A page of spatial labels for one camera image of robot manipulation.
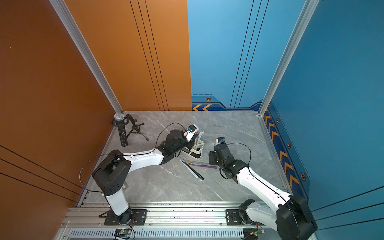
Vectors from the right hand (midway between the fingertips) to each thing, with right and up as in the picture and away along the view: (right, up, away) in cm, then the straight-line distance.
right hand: (212, 154), depth 85 cm
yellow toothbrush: (-10, +4, -4) cm, 12 cm away
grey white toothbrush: (-13, -11, +4) cm, 17 cm away
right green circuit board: (+20, -34, -15) cm, 42 cm away
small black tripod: (-50, +14, +16) cm, 54 cm away
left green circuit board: (-45, -36, -12) cm, 59 cm away
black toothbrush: (-7, -13, +2) cm, 15 cm away
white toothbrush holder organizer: (-10, 0, +3) cm, 10 cm away
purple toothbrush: (-12, -7, +7) cm, 16 cm away
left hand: (-8, +13, +2) cm, 16 cm away
